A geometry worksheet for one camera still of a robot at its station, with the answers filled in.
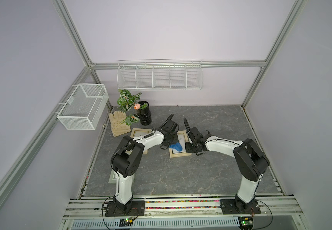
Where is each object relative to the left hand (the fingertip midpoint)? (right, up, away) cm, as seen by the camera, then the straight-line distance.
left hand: (176, 141), depth 95 cm
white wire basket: (-55, +21, -12) cm, 60 cm away
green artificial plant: (-29, +25, -13) cm, 40 cm away
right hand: (+8, -4, 0) cm, 9 cm away
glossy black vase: (-23, +18, +6) cm, 30 cm away
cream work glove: (-44, +11, +14) cm, 48 cm away
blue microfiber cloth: (+1, -3, -4) cm, 5 cm away
